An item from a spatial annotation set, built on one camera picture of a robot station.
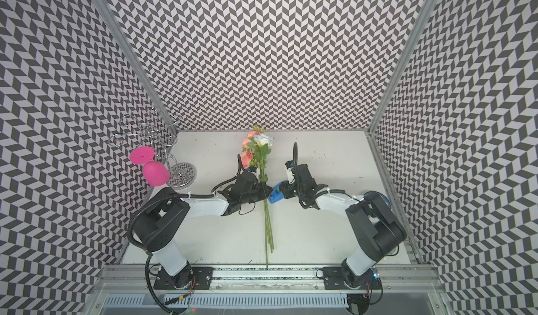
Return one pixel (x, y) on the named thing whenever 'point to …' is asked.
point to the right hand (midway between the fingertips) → (283, 189)
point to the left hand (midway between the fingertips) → (273, 190)
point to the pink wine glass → (154, 172)
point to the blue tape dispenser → (277, 194)
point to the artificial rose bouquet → (253, 146)
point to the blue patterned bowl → (378, 192)
